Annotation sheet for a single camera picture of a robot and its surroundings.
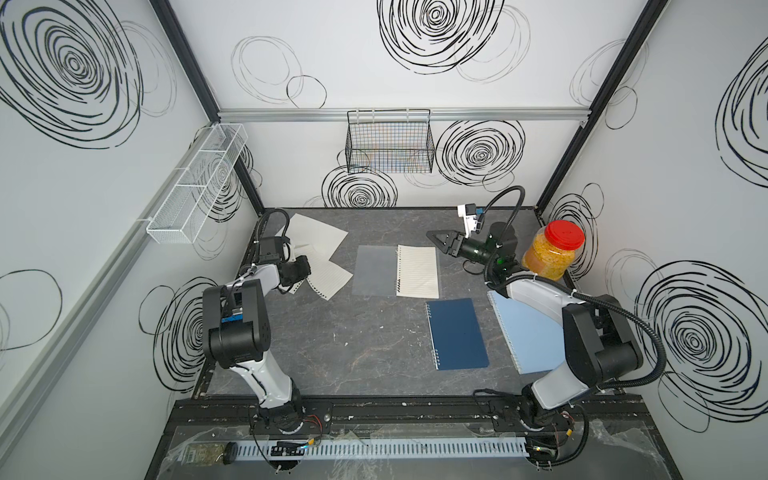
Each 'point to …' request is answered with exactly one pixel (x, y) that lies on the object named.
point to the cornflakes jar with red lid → (552, 249)
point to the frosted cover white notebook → (396, 270)
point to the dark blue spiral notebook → (455, 335)
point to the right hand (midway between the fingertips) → (431, 236)
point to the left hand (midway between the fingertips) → (307, 267)
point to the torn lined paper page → (313, 239)
